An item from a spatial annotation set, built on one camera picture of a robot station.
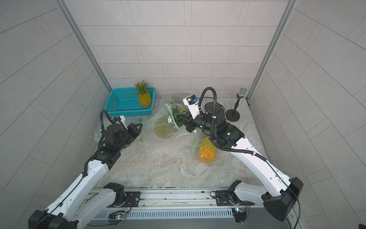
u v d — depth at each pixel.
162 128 0.66
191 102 0.53
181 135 0.66
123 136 0.59
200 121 0.55
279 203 0.35
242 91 0.84
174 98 1.08
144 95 1.03
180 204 0.71
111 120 0.64
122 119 0.68
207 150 0.78
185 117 0.57
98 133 0.85
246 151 0.43
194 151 0.81
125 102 1.13
